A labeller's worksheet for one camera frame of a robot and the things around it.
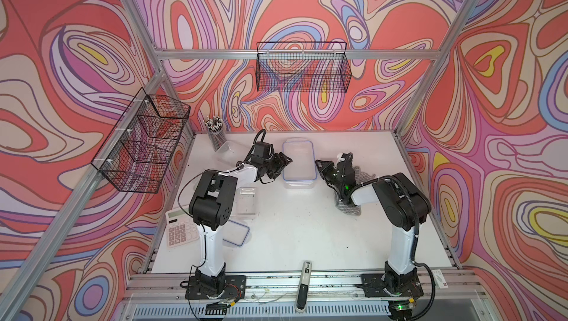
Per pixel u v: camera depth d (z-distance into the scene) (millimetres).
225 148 1085
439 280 738
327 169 881
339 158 892
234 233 860
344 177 765
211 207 537
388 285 670
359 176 984
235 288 723
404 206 526
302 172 1032
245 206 950
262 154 793
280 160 888
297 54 882
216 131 993
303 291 703
